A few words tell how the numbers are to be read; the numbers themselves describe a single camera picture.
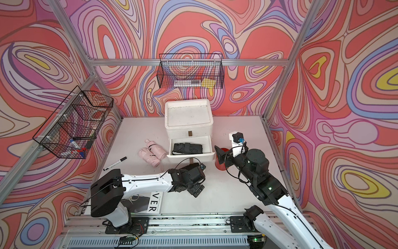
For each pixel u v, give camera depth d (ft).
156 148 3.23
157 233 2.36
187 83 2.69
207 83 2.70
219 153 1.89
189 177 2.06
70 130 2.45
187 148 2.88
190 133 2.82
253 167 1.53
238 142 1.74
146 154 3.14
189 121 2.84
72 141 2.38
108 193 1.44
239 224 2.41
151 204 2.52
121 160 3.14
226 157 1.83
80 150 2.10
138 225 2.40
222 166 3.06
